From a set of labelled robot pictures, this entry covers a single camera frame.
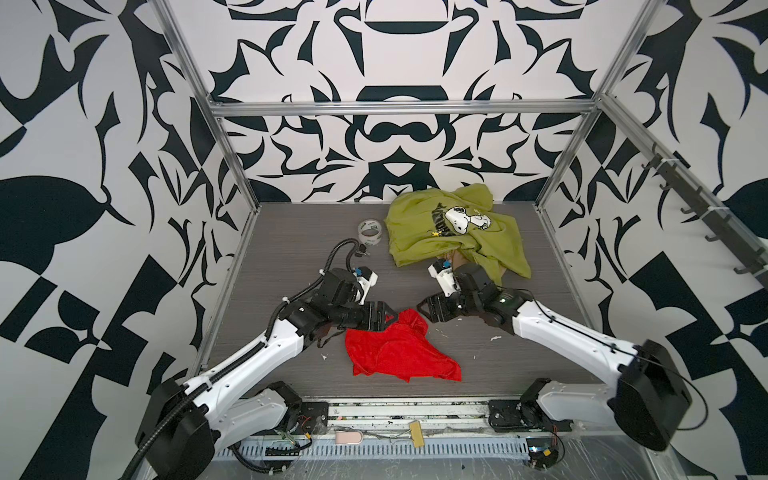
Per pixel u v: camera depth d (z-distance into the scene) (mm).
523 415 675
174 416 383
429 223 1046
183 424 385
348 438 693
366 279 714
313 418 739
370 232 1106
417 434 716
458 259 1020
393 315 739
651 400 406
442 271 740
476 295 625
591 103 918
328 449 712
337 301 615
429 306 730
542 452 710
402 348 797
